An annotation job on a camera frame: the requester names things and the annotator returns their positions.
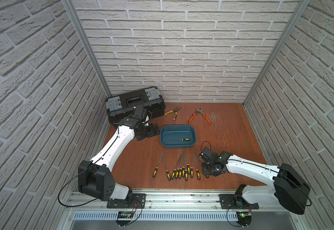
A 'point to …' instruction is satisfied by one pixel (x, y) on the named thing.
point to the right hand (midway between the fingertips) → (207, 171)
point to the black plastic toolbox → (119, 107)
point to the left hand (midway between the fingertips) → (155, 131)
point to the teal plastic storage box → (171, 136)
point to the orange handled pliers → (200, 110)
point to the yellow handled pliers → (175, 110)
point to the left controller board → (124, 214)
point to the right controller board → (244, 218)
